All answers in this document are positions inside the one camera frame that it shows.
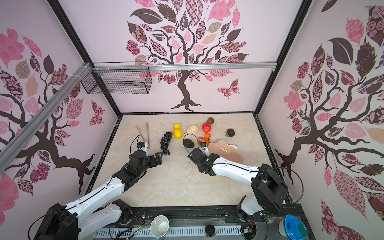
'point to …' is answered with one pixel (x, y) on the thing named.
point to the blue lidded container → (293, 228)
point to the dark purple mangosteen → (230, 132)
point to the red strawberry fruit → (200, 140)
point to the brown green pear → (210, 120)
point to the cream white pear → (193, 129)
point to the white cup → (159, 226)
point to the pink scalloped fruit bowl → (228, 152)
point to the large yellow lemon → (178, 133)
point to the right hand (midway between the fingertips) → (206, 159)
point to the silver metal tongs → (147, 144)
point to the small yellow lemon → (177, 125)
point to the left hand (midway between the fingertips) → (156, 156)
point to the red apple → (206, 127)
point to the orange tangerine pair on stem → (207, 136)
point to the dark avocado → (188, 143)
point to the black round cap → (210, 230)
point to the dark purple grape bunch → (164, 142)
